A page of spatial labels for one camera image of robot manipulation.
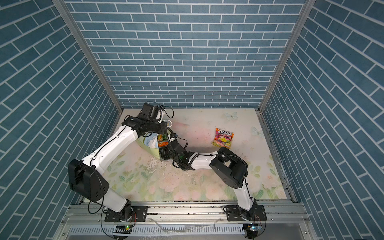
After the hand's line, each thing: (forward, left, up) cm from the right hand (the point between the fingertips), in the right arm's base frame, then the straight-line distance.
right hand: (159, 149), depth 87 cm
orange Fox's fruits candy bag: (+15, -39, -6) cm, 42 cm away
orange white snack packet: (+2, -2, +4) cm, 5 cm away
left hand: (+8, -5, +12) cm, 15 cm away
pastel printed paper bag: (-1, +3, +8) cm, 9 cm away
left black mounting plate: (-33, +7, -7) cm, 34 cm away
